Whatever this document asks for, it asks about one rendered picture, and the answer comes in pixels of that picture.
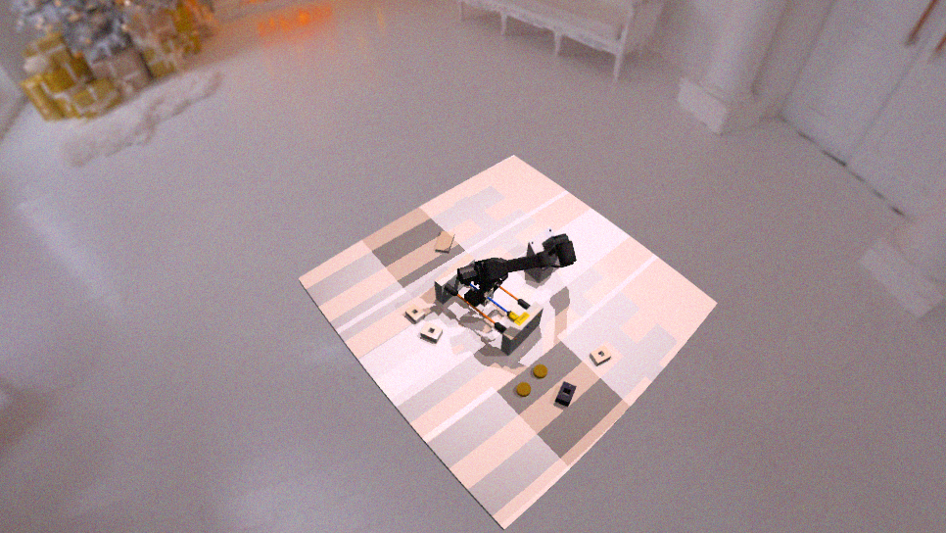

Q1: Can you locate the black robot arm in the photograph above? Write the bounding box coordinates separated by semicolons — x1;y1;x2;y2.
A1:
457;233;577;286

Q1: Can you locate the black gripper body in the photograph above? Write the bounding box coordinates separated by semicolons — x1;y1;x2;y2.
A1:
464;274;508;307

